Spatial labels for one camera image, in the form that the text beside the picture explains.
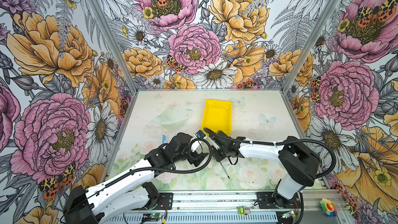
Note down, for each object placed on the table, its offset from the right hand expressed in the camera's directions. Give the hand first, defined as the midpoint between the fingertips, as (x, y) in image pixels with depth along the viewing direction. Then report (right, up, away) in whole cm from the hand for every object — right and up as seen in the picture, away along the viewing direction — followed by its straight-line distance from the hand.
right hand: (217, 158), depth 87 cm
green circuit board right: (+31, -20, -16) cm, 40 cm away
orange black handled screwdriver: (+3, -5, -4) cm, 7 cm away
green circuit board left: (-29, -20, -17) cm, 39 cm away
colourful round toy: (+49, -17, -16) cm, 54 cm away
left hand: (-10, +8, -11) cm, 17 cm away
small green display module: (+10, -17, -18) cm, 26 cm away
